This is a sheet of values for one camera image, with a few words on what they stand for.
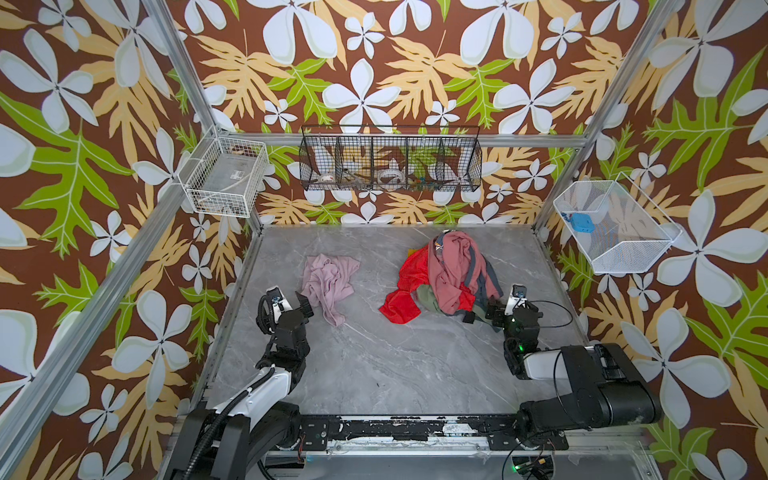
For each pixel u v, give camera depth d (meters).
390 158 0.98
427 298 0.89
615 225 0.82
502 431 0.74
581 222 0.86
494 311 0.84
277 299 0.70
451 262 0.88
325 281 0.98
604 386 0.45
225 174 0.87
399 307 0.96
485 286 0.91
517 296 0.78
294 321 0.65
